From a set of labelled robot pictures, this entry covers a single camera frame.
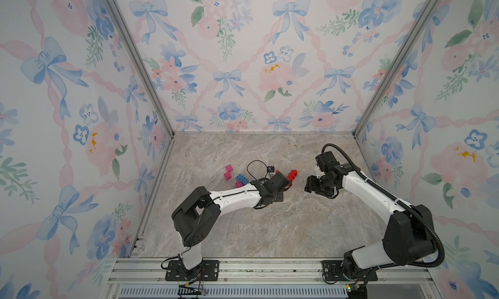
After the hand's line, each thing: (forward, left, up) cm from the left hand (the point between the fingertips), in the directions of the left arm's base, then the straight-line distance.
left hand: (279, 192), depth 88 cm
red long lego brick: (+12, -8, -5) cm, 16 cm away
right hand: (0, -14, +2) cm, 15 cm away
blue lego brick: (+9, +17, -4) cm, 20 cm away
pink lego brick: (+16, +25, -5) cm, 30 cm away
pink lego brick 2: (+12, +25, -5) cm, 28 cm away
